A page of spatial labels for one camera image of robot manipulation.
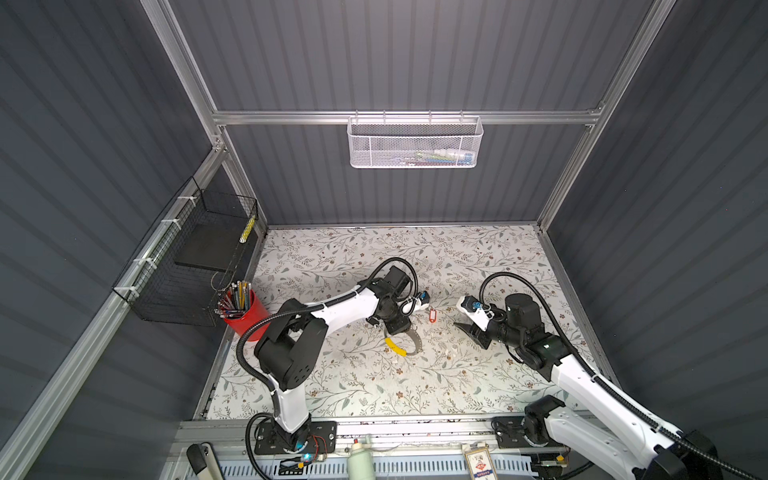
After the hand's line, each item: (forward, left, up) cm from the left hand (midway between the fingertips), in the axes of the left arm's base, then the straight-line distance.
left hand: (403, 321), depth 91 cm
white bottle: (-35, +13, +4) cm, 38 cm away
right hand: (-5, -16, +10) cm, 20 cm away
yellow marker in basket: (+18, +43, +24) cm, 52 cm away
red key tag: (+3, -10, -4) cm, 11 cm away
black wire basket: (+11, +55, +24) cm, 61 cm away
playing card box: (-36, -15, -2) cm, 39 cm away
